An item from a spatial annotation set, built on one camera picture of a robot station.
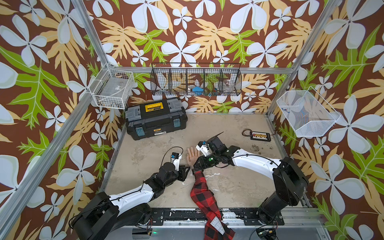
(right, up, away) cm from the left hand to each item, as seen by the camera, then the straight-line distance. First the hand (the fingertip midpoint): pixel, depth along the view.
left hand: (188, 165), depth 84 cm
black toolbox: (-23, +28, +11) cm, 38 cm away
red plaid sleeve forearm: (+13, -25, -16) cm, 33 cm away
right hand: (+4, +1, -2) cm, 4 cm away
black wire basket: (+5, +55, +15) cm, 57 cm away
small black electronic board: (+51, +16, +20) cm, 57 cm away
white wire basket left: (-46, +45, +3) cm, 64 cm away
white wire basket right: (+68, +30, -1) cm, 74 cm away
